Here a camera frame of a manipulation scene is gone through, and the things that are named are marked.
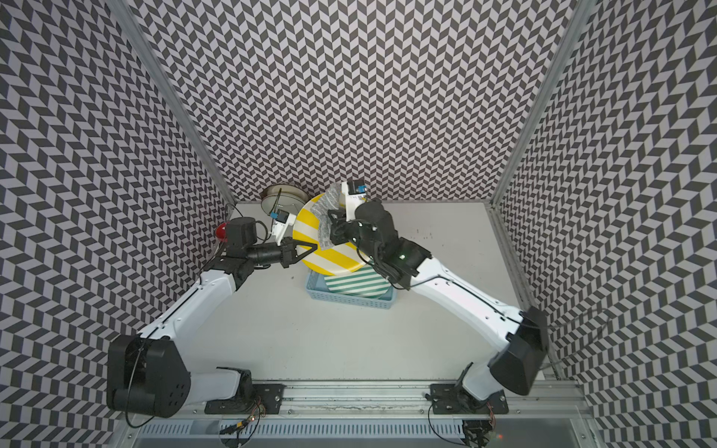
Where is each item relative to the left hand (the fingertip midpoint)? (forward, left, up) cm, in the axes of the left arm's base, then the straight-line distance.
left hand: (314, 249), depth 77 cm
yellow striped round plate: (0, -5, -6) cm, 8 cm away
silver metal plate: (+30, +16, -9) cm, 35 cm away
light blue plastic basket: (-1, +3, -22) cm, 22 cm away
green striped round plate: (-3, -14, -13) cm, 19 cm away
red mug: (+17, +38, -14) cm, 44 cm away
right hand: (+1, -6, +13) cm, 14 cm away
